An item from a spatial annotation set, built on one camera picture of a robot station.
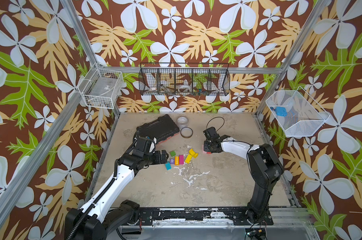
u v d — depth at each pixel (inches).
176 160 36.7
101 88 34.0
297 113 32.3
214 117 31.1
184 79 38.3
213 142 28.3
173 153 38.8
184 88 38.8
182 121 45.2
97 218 15.4
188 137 42.1
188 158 37.5
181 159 37.7
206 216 29.5
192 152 38.1
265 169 19.6
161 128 41.4
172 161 36.6
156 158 27.7
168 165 36.3
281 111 33.9
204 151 34.9
